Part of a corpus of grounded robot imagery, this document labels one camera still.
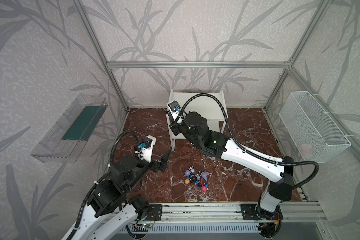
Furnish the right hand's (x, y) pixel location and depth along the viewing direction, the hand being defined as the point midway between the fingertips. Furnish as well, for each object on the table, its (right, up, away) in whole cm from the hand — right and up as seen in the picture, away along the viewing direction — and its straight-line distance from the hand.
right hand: (173, 106), depth 64 cm
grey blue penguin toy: (+10, -39, +18) cm, 44 cm away
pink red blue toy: (+15, -43, +16) cm, 48 cm away
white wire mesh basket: (+61, -12, -2) cm, 62 cm away
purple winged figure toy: (+16, -37, +20) cm, 45 cm away
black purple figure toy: (+6, -37, +20) cm, 42 cm away
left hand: (-4, -16, -2) cm, 16 cm away
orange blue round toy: (+5, -41, +18) cm, 45 cm away
